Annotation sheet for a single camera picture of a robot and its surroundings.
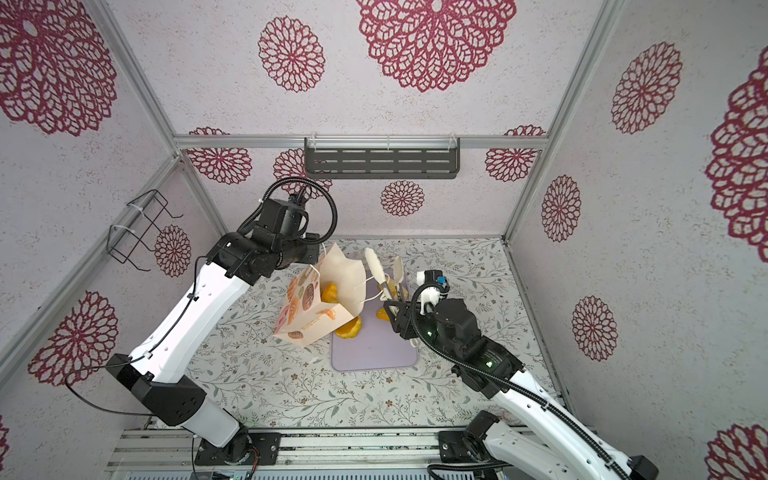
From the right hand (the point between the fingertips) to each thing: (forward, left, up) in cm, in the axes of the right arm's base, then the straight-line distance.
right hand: (392, 299), depth 66 cm
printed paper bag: (+3, +17, -3) cm, 18 cm away
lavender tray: (+4, +4, -31) cm, 31 cm away
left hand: (+13, +20, +3) cm, 24 cm away
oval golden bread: (-3, +2, -1) cm, 4 cm away
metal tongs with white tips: (+6, +3, +4) cm, 8 cm away
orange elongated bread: (+12, +18, -16) cm, 27 cm away
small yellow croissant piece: (+5, +12, -24) cm, 28 cm away
